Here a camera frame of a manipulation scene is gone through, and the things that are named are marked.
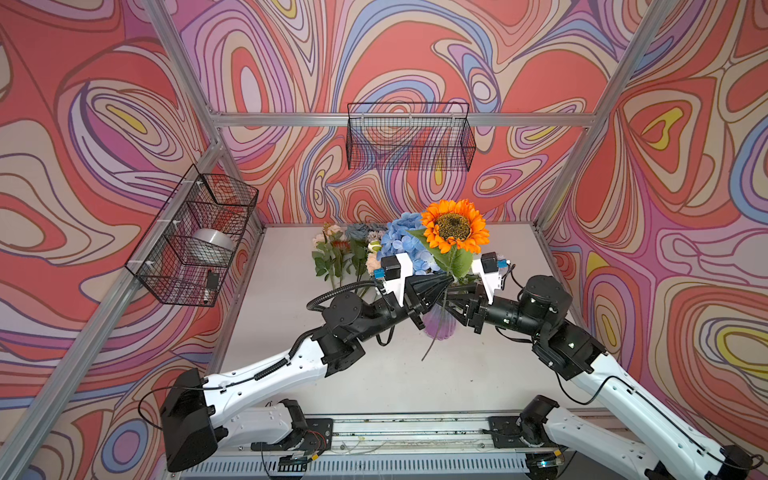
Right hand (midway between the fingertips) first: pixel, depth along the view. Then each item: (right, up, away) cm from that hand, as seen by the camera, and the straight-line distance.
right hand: (440, 303), depth 62 cm
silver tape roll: (-54, +12, +9) cm, 56 cm away
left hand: (0, +6, -9) cm, 11 cm away
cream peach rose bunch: (-28, +12, +43) cm, 53 cm away
